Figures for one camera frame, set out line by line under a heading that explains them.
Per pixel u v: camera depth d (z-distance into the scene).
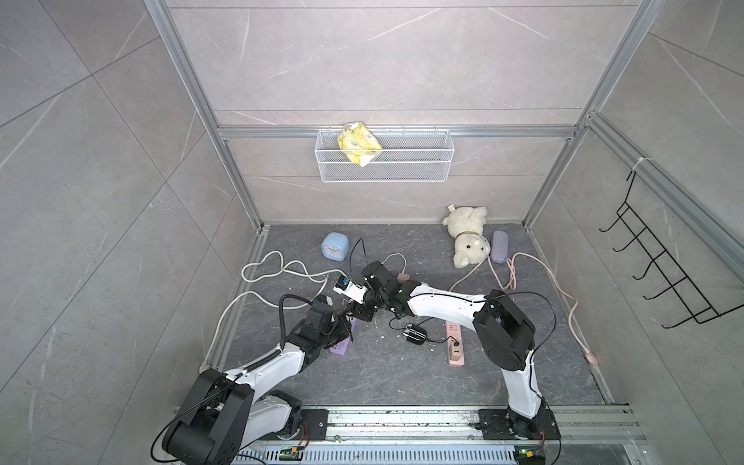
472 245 1.04
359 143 0.87
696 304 0.60
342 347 0.84
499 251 1.08
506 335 0.50
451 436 0.73
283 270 1.04
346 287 0.76
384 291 0.70
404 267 1.04
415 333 0.87
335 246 1.03
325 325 0.70
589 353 0.89
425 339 0.87
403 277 1.01
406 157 1.01
